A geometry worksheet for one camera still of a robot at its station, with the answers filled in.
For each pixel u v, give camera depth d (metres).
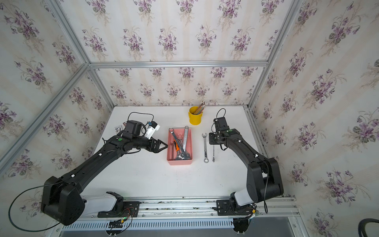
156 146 0.69
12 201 0.37
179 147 0.91
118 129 1.04
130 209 0.72
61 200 0.39
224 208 0.73
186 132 0.96
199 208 0.75
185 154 0.90
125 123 1.08
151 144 0.69
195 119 1.08
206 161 0.90
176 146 0.95
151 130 0.72
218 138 0.71
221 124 0.70
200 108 1.01
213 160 0.87
